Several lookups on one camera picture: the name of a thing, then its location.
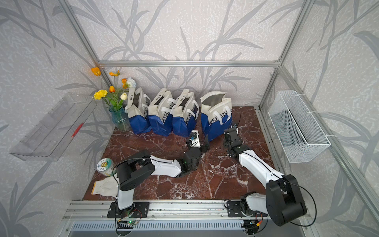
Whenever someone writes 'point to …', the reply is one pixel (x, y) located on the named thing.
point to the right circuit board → (251, 226)
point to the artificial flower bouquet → (114, 98)
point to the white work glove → (108, 186)
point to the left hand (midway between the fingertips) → (203, 135)
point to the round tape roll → (105, 166)
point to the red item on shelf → (77, 131)
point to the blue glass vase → (120, 119)
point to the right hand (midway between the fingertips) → (230, 137)
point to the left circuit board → (123, 224)
